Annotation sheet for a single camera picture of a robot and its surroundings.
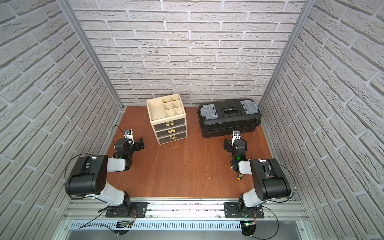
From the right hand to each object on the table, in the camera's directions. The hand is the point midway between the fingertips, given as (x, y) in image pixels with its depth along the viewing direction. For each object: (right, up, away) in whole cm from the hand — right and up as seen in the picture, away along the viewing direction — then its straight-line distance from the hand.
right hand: (236, 139), depth 94 cm
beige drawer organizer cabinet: (-43, +15, -11) cm, 46 cm away
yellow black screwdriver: (-1, -20, -11) cm, 23 cm away
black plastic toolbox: (-11, +13, -4) cm, 17 cm away
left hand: (-66, +2, 0) cm, 66 cm away
